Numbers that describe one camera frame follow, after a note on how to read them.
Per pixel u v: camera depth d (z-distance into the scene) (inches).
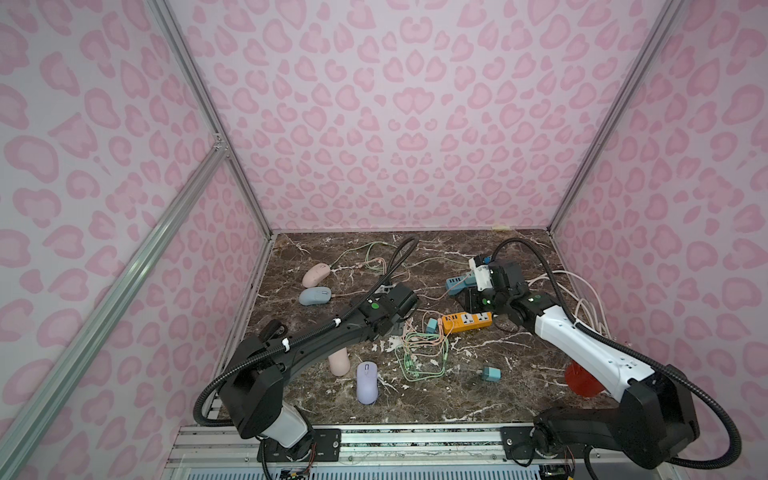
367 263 42.9
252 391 16.4
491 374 31.7
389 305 24.9
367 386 32.2
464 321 36.3
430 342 34.6
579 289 42.0
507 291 24.8
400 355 34.7
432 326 35.5
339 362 33.8
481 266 29.0
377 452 28.7
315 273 40.9
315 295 38.6
